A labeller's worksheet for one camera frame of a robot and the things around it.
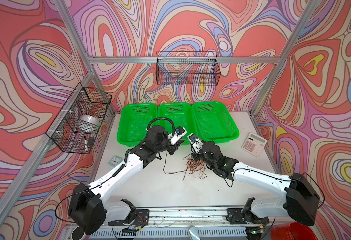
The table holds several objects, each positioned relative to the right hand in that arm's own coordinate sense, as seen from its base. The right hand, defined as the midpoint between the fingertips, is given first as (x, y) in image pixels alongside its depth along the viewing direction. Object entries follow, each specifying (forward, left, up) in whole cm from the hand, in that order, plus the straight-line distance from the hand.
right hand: (192, 145), depth 81 cm
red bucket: (-39, -44, -17) cm, 61 cm away
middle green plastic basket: (+40, +4, -16) cm, 43 cm away
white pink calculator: (+9, -44, -16) cm, 47 cm away
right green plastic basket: (+31, -20, -18) cm, 40 cm away
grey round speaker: (-37, +54, -11) cm, 66 cm away
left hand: (0, +5, +7) cm, 9 cm away
